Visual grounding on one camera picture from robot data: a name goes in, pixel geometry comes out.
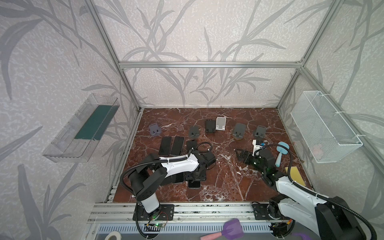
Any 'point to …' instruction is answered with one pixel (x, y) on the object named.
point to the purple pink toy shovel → (232, 230)
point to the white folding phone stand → (220, 123)
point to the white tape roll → (116, 233)
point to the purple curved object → (303, 236)
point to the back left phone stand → (194, 132)
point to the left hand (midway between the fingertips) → (199, 175)
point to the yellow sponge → (295, 175)
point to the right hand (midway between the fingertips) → (240, 147)
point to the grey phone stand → (154, 129)
